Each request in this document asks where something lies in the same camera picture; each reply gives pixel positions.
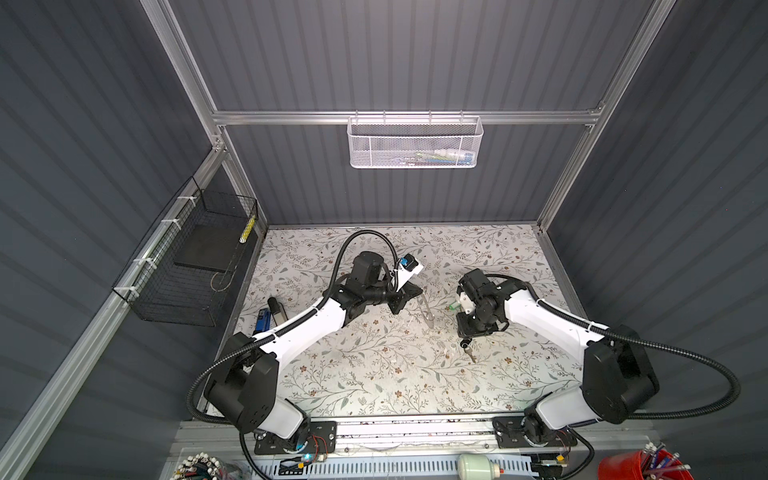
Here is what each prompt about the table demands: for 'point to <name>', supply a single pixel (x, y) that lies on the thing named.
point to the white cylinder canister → (476, 466)
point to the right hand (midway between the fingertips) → (467, 334)
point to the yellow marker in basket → (248, 228)
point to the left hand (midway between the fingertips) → (420, 289)
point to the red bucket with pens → (650, 463)
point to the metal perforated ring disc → (429, 316)
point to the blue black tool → (264, 315)
